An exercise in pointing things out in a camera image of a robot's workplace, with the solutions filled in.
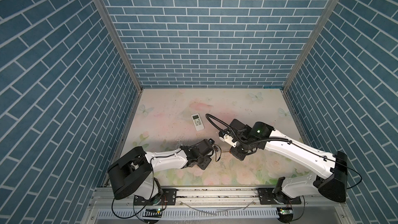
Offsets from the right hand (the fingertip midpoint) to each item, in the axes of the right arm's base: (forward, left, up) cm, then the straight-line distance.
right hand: (232, 149), depth 74 cm
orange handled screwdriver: (-5, +2, +8) cm, 9 cm away
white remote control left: (+22, +21, -12) cm, 33 cm away
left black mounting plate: (-20, +29, -14) cm, 38 cm away
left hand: (0, +13, -15) cm, 20 cm away
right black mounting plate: (-15, -17, -14) cm, 27 cm away
